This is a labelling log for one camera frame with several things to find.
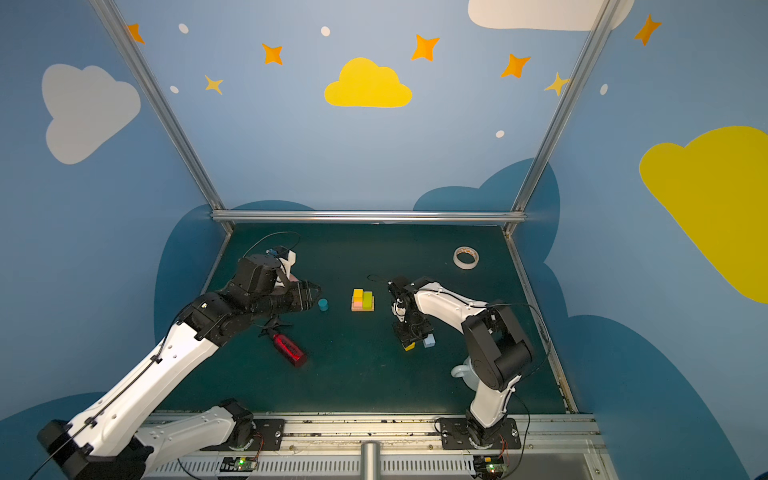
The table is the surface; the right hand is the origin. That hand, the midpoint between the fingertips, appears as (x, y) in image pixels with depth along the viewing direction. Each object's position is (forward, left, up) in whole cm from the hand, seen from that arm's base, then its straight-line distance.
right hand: (411, 339), depth 89 cm
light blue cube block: (-1, -5, +1) cm, 5 cm away
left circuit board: (-33, +41, -2) cm, 53 cm away
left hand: (+1, +24, +24) cm, 34 cm away
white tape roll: (+38, -22, -2) cm, 44 cm away
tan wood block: (+10, +19, -1) cm, 21 cm away
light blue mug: (-10, -15, +3) cm, 18 cm away
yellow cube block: (+13, +18, +2) cm, 22 cm away
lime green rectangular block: (+13, +15, 0) cm, 20 cm away
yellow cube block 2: (-2, 0, 0) cm, 2 cm away
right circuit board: (-30, -19, -4) cm, 36 cm away
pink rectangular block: (+11, +18, -1) cm, 21 cm away
